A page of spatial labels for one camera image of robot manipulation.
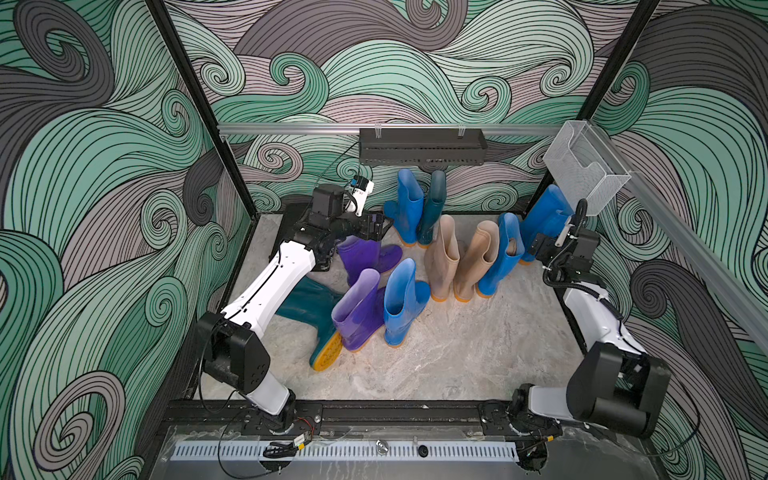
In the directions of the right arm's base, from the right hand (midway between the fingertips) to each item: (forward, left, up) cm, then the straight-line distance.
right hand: (550, 239), depth 83 cm
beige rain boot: (-9, +23, +4) cm, 25 cm away
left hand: (+1, +49, +11) cm, 50 cm away
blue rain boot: (-4, +12, -1) cm, 13 cm away
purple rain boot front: (-21, +54, -3) cm, 58 cm away
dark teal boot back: (+12, +32, +1) cm, 35 cm away
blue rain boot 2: (+8, -2, +2) cm, 8 cm away
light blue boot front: (-18, +43, -1) cm, 47 cm away
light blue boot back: (+12, +41, -1) cm, 43 cm away
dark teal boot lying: (-21, +63, +6) cm, 67 cm away
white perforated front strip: (-47, +90, -21) cm, 104 cm away
